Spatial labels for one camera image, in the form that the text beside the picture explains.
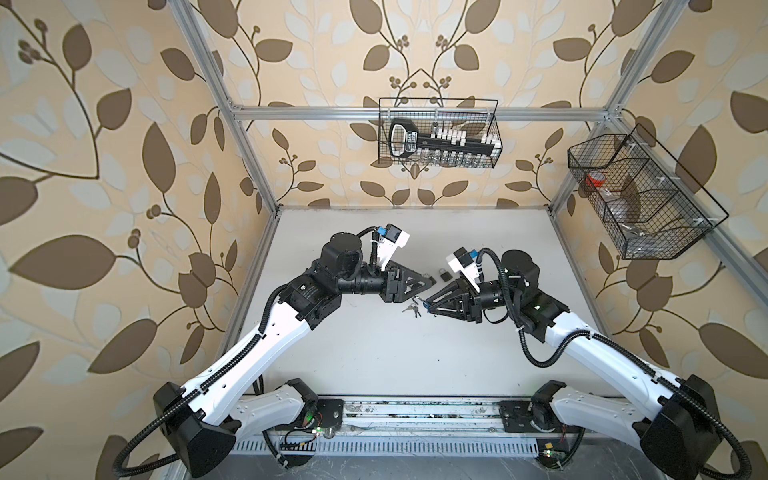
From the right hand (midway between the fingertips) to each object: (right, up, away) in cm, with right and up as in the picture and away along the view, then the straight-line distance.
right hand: (431, 310), depth 63 cm
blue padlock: (-1, +1, -1) cm, 2 cm away
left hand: (-1, +6, -3) cm, 7 cm away
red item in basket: (+52, +33, +25) cm, 66 cm away
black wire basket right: (+56, +23, +11) cm, 61 cm away
